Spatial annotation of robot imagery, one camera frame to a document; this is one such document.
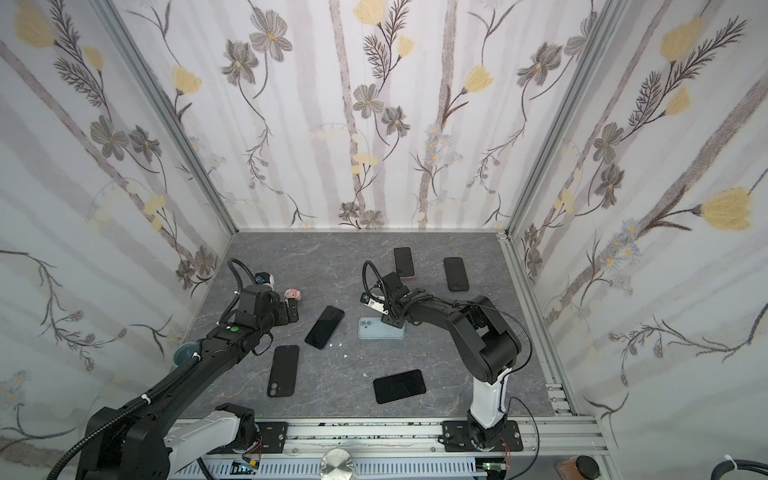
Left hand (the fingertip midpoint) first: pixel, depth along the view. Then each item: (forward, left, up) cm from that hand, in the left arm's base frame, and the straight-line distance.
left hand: (277, 295), depth 86 cm
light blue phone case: (-5, -28, -12) cm, 31 cm away
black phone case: (+16, -59, -12) cm, 62 cm away
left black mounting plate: (-34, -3, -11) cm, 36 cm away
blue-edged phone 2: (-4, -13, -12) cm, 18 cm away
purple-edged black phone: (+23, -40, -14) cm, 48 cm away
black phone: (-24, -35, -9) cm, 43 cm away
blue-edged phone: (+16, -59, -12) cm, 62 cm away
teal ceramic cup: (-13, +25, -8) cm, 30 cm away
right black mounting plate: (-36, -48, -9) cm, 61 cm away
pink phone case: (+18, -36, -11) cm, 42 cm away
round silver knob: (-42, -21, +4) cm, 47 cm away
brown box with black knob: (-44, -72, 0) cm, 84 cm away
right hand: (+4, -32, -8) cm, 34 cm away
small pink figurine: (+7, -1, -10) cm, 12 cm away
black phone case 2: (-20, -2, -13) cm, 23 cm away
